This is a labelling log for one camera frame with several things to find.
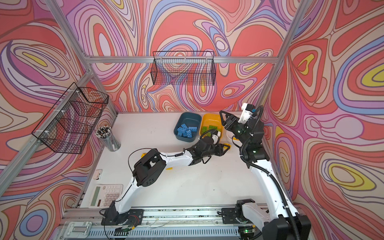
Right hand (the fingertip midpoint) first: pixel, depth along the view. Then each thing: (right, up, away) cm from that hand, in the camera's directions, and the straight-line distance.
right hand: (222, 116), depth 70 cm
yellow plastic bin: (0, -1, +42) cm, 42 cm away
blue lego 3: (-14, -6, +35) cm, 38 cm away
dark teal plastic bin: (-15, 0, +46) cm, 48 cm away
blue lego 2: (-20, -5, +38) cm, 43 cm away
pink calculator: (-62, -42, +8) cm, 75 cm away
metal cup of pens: (-66, -9, +17) cm, 69 cm away
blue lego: (-17, -10, +34) cm, 39 cm away
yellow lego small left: (-34, -16, -12) cm, 39 cm away
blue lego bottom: (-22, -8, +34) cm, 41 cm away
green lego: (-6, -7, +37) cm, 38 cm away
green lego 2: (+1, -6, +38) cm, 38 cm away
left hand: (+8, -17, +16) cm, 25 cm away
